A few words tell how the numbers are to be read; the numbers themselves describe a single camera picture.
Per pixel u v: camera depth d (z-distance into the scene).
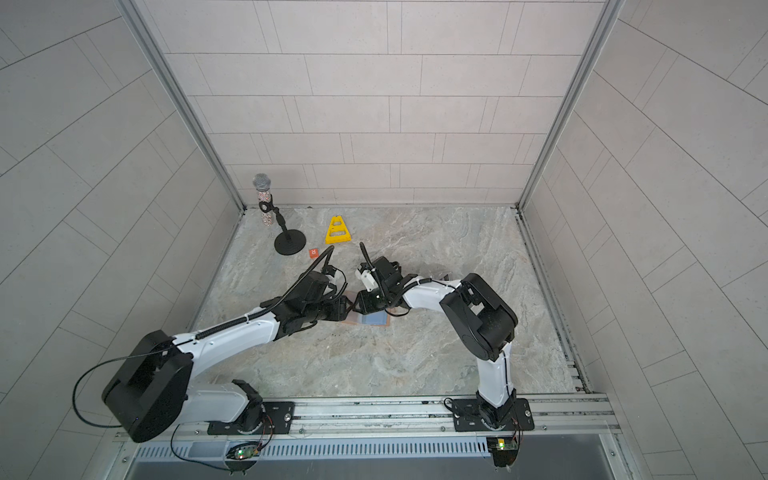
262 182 0.84
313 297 0.67
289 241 1.04
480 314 0.51
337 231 1.08
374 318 0.86
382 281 0.72
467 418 0.71
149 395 0.40
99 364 0.39
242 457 0.64
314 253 1.02
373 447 0.68
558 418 0.72
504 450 0.68
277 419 0.70
